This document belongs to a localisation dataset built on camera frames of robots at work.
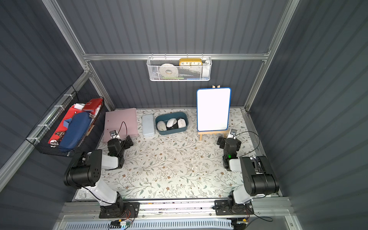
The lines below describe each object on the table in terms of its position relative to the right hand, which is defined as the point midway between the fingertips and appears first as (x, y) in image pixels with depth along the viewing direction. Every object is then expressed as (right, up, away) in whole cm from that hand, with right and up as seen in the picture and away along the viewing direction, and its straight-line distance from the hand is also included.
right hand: (233, 136), depth 92 cm
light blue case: (-60, +7, +16) cm, 63 cm away
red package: (-83, +19, -12) cm, 86 cm away
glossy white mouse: (-42, +9, +14) cm, 46 cm away
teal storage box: (-38, +15, +21) cm, 46 cm away
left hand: (-73, -1, +3) cm, 73 cm away
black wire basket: (-94, +3, -31) cm, 99 cm away
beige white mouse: (-49, +7, +10) cm, 50 cm away
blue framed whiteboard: (-13, +18, -4) cm, 23 cm away
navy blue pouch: (-85, +7, -22) cm, 88 cm away
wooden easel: (-5, +2, +7) cm, 9 cm away
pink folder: (-80, +10, +21) cm, 83 cm away
